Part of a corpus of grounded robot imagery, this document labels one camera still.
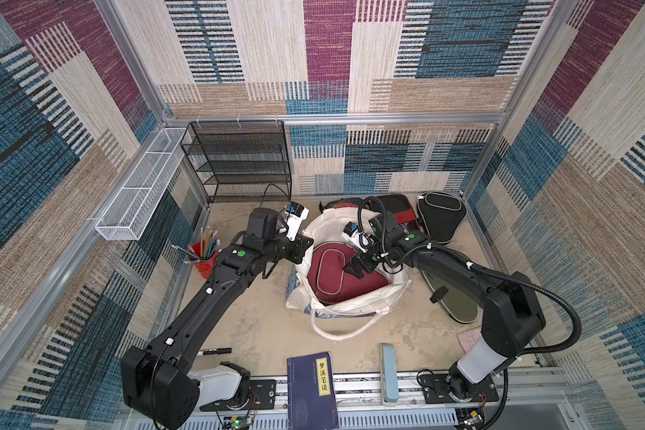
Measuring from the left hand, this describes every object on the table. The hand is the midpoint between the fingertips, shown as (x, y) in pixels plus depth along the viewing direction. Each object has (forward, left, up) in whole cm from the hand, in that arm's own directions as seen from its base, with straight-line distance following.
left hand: (313, 240), depth 76 cm
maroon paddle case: (-4, -4, -16) cm, 17 cm away
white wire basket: (+4, +47, +9) cm, 48 cm away
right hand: (+2, -14, -13) cm, 19 cm away
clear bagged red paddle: (+36, -11, -22) cm, 44 cm away
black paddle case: (+29, -51, -22) cm, 63 cm away
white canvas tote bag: (-18, -6, -13) cm, 23 cm away
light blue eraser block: (-33, -19, -19) cm, 43 cm away
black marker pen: (-22, +29, -24) cm, 44 cm away
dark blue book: (-33, +1, -25) cm, 41 cm away
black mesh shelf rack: (+44, +30, -5) cm, 53 cm away
